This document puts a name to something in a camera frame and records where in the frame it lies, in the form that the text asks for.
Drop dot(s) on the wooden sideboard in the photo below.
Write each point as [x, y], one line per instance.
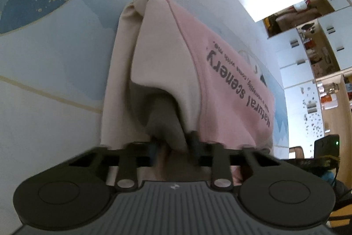
[343, 119]

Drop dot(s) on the pink sweatshirt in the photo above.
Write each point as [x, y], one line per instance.
[220, 86]

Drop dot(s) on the white wall cabinet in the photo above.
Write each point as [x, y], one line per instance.
[291, 58]

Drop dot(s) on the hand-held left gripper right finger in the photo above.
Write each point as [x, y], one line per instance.
[195, 148]

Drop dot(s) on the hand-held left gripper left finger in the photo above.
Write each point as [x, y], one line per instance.
[154, 151]

